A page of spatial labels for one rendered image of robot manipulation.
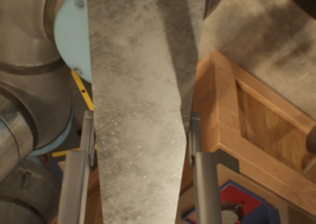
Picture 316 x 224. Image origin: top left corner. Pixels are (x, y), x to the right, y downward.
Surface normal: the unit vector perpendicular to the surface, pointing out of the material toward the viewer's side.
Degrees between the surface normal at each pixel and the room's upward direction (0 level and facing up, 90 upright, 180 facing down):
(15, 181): 70
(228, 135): 90
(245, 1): 0
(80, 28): 19
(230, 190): 0
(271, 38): 0
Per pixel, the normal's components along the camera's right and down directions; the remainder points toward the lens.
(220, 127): 0.59, -0.60
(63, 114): 0.89, 0.36
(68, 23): -0.38, 0.55
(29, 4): -0.43, 0.35
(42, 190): 0.74, -0.19
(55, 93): 0.74, 0.47
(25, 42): 0.14, 0.63
